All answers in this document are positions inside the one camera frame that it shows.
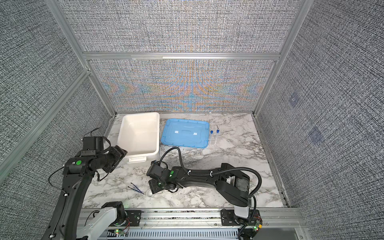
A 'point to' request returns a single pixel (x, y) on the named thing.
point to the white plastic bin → (139, 135)
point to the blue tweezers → (136, 188)
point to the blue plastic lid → (186, 133)
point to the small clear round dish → (149, 193)
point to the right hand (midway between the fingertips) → (153, 186)
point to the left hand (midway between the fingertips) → (124, 154)
